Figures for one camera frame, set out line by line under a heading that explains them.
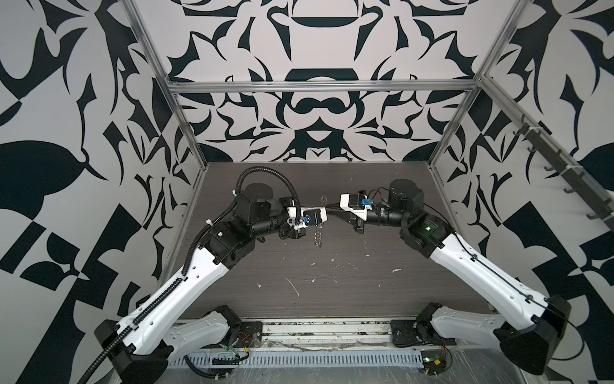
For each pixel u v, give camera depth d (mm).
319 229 513
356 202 496
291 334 759
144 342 375
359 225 567
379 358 714
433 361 714
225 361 728
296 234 551
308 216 493
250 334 739
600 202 540
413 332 742
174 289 410
